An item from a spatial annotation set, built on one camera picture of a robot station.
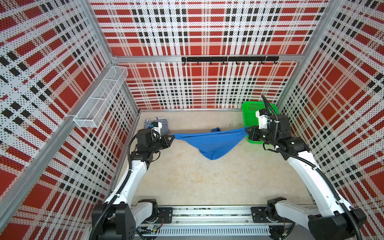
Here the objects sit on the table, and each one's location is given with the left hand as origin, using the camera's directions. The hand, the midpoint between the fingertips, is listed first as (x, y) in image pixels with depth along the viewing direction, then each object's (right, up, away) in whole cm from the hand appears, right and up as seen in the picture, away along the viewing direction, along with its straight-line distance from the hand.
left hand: (174, 138), depth 80 cm
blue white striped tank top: (-14, +9, +30) cm, 35 cm away
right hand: (+38, +5, -7) cm, 39 cm away
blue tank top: (+22, -3, 0) cm, 22 cm away
